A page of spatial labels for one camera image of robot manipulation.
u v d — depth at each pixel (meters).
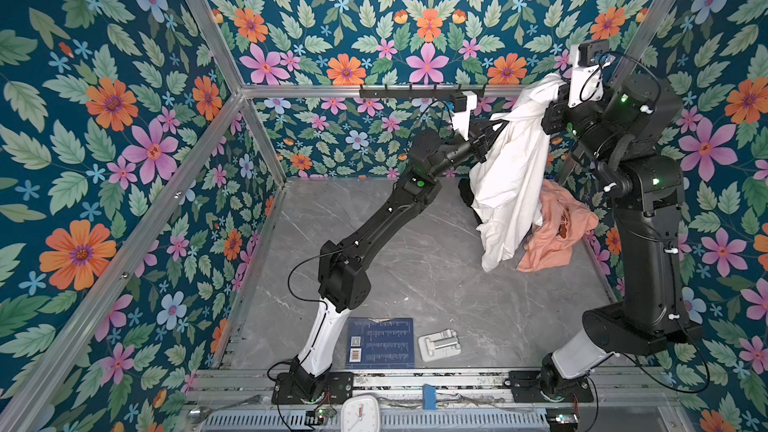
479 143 0.58
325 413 0.70
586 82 0.41
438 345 0.78
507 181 0.66
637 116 0.37
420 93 0.94
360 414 0.68
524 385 0.73
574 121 0.47
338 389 0.73
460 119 0.58
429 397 0.74
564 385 0.67
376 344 0.80
